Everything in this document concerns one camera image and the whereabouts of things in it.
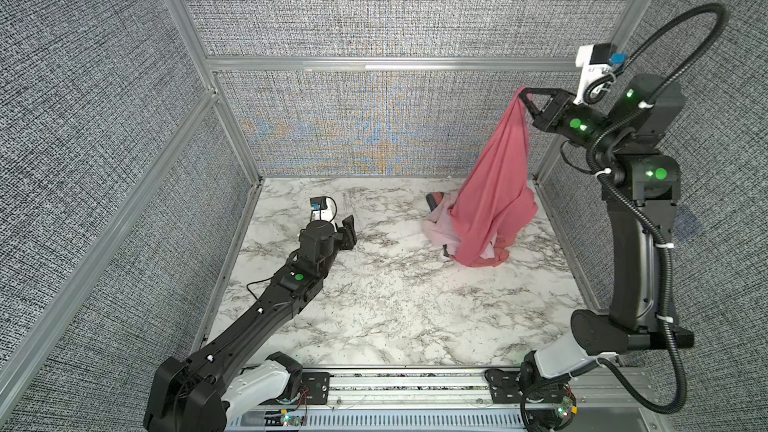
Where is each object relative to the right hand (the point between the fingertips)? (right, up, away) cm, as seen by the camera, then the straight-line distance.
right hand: (520, 88), depth 56 cm
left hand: (-36, -25, +23) cm, 49 cm away
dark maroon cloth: (-7, -19, +56) cm, 60 cm away
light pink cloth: (-6, -29, +45) cm, 54 cm away
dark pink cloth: (+3, -21, +19) cm, 29 cm away
